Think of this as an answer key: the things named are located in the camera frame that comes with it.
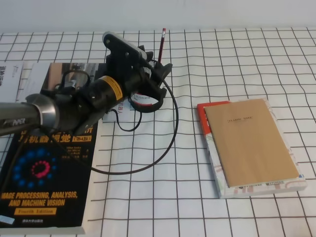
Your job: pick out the black mesh pen holder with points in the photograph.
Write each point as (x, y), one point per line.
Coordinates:
(140, 98)

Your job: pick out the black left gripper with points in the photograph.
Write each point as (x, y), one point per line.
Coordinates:
(126, 74)

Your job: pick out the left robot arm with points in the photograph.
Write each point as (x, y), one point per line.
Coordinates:
(124, 76)

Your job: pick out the red pencil with eraser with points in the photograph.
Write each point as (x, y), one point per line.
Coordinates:
(161, 45)

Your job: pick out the black image processing textbook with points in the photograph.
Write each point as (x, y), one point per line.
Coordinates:
(44, 184)

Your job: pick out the white paper sheet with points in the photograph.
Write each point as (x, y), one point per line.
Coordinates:
(10, 73)

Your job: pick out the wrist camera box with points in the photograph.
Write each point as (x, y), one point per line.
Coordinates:
(123, 43)

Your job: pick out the robot photo brochure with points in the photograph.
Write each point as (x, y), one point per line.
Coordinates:
(61, 74)

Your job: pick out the white patterned book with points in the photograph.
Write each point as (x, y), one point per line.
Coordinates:
(291, 185)

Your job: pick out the brown classic note notebook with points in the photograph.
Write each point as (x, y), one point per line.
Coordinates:
(250, 147)

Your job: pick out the red book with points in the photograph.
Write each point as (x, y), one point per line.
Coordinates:
(202, 115)

